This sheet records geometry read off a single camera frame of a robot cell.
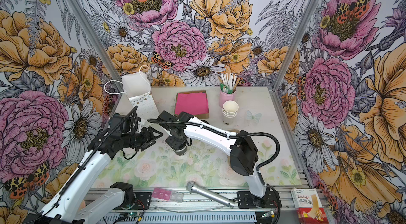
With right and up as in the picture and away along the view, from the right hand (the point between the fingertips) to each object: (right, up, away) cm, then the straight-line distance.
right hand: (180, 143), depth 79 cm
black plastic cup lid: (0, -3, 0) cm, 3 cm away
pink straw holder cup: (+24, +23, +21) cm, 39 cm away
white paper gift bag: (-29, +29, +18) cm, 45 cm away
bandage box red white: (+58, -26, -9) cm, 64 cm away
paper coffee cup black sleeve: (-1, -7, +7) cm, 10 cm away
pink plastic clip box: (-5, -23, -5) cm, 24 cm away
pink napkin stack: (+4, +19, +30) cm, 35 cm away
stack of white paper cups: (+26, +16, +11) cm, 32 cm away
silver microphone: (+6, -19, -5) cm, 20 cm away
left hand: (-9, +1, -4) cm, 11 cm away
